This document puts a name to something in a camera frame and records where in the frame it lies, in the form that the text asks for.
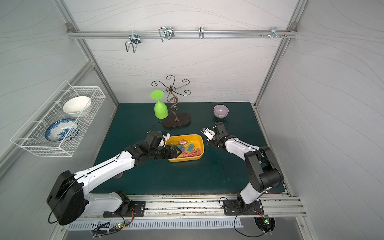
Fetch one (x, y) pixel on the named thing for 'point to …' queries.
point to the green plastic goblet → (160, 109)
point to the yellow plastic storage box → (197, 140)
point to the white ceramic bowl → (75, 106)
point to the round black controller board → (266, 224)
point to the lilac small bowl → (220, 111)
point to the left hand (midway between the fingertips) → (176, 153)
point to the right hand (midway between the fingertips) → (214, 134)
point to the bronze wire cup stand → (174, 121)
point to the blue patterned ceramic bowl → (62, 130)
